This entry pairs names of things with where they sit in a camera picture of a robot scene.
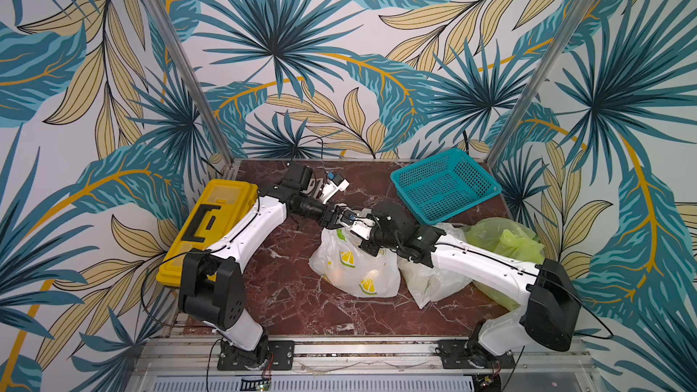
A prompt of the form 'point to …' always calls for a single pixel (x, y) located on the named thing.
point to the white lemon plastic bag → (427, 283)
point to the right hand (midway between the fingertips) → (354, 227)
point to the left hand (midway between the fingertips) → (347, 222)
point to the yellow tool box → (218, 204)
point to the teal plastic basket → (434, 188)
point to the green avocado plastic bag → (505, 238)
